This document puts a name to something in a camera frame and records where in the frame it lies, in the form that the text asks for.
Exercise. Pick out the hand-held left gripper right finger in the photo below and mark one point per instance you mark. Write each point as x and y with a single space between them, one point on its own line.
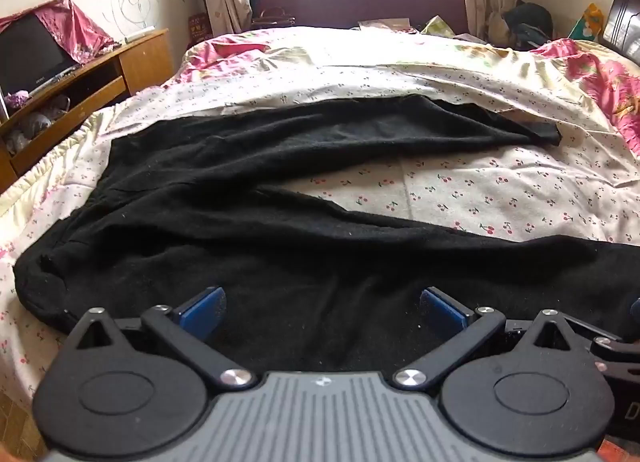
442 309

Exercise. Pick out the purple cloth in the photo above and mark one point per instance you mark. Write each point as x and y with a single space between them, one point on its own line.
17 99

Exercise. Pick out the cream quilt with pink flowers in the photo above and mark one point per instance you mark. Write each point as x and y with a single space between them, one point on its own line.
380 52

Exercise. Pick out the green yellow floral pillow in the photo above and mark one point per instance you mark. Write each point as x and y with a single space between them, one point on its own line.
587 24

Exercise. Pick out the maroon upholstered bench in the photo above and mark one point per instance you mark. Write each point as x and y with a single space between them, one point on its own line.
360 4

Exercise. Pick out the red box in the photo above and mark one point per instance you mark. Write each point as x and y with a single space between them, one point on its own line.
198 26

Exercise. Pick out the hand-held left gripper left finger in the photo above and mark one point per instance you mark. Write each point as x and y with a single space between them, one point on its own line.
205 307

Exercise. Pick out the black bag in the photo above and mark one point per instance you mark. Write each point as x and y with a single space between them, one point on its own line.
527 19

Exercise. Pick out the black pants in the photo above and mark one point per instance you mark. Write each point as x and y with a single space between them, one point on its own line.
250 157

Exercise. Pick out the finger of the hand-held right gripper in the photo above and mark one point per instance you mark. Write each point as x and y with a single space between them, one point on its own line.
617 354

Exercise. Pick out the cherry print bed sheet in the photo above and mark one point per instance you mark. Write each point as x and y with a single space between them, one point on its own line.
475 182

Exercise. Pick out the pink television cover cloth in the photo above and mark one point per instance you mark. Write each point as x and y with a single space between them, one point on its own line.
82 24

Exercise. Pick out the black television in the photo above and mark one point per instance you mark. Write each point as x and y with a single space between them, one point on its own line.
32 54

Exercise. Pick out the white power strip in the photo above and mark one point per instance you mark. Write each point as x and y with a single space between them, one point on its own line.
140 34

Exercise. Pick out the wooden television cabinet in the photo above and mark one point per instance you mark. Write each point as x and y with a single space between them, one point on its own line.
135 62

